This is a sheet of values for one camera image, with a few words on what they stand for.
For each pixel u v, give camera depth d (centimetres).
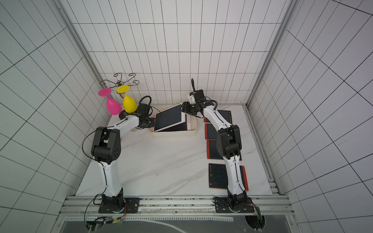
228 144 60
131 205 73
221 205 73
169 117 99
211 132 104
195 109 83
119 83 89
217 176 83
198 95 78
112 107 88
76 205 74
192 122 110
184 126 107
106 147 54
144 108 83
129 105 89
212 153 90
